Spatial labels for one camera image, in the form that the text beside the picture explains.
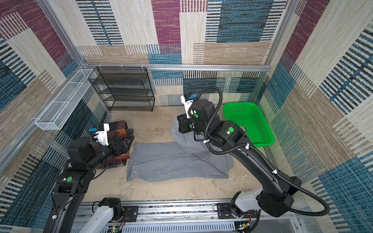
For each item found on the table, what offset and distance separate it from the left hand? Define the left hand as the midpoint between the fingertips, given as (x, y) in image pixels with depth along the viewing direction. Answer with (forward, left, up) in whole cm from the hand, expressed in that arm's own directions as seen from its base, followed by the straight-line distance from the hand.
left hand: (127, 136), depth 66 cm
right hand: (+3, -23, +7) cm, 25 cm away
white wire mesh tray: (+10, +36, +2) cm, 37 cm away
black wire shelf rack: (+53, +20, -15) cm, 58 cm away
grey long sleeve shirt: (+3, -27, -29) cm, 39 cm away
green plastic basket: (+37, -73, -28) cm, 86 cm away
